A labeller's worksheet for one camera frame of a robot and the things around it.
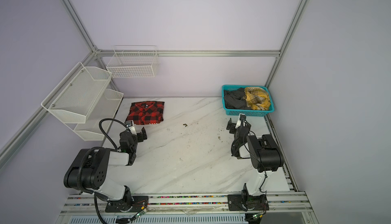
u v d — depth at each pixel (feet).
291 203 2.46
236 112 3.42
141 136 2.87
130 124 2.64
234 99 3.59
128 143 2.36
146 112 3.43
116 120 2.55
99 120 2.32
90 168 1.55
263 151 1.66
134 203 2.39
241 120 2.68
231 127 2.86
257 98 3.42
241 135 2.38
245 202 2.21
